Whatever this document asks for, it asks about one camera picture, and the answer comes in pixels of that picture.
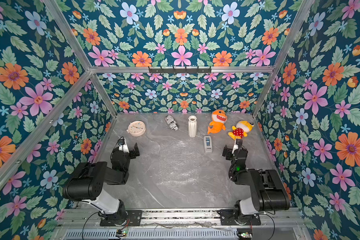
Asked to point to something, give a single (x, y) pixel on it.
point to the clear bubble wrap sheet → (178, 162)
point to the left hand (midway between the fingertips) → (129, 143)
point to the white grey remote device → (208, 144)
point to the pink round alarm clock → (136, 128)
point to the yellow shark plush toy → (240, 129)
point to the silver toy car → (171, 122)
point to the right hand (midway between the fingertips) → (238, 145)
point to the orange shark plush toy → (219, 117)
